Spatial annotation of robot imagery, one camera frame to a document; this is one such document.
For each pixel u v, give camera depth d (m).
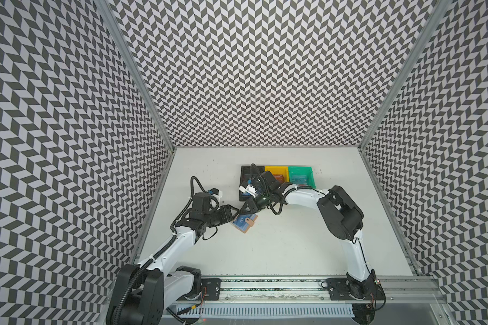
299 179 1.03
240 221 0.89
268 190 0.77
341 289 0.74
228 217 0.75
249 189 0.86
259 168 1.00
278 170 1.00
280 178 1.03
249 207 0.83
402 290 0.75
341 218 0.54
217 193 0.80
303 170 1.03
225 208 0.75
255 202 0.81
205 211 0.67
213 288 0.72
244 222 0.88
